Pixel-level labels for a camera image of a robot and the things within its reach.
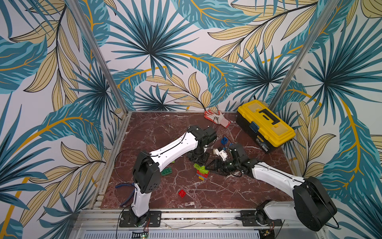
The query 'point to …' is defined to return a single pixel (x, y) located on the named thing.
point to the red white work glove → (217, 117)
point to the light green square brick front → (196, 165)
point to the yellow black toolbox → (263, 126)
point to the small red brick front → (182, 193)
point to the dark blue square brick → (224, 141)
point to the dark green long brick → (166, 171)
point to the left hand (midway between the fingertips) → (198, 167)
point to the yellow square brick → (201, 178)
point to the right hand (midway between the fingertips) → (209, 169)
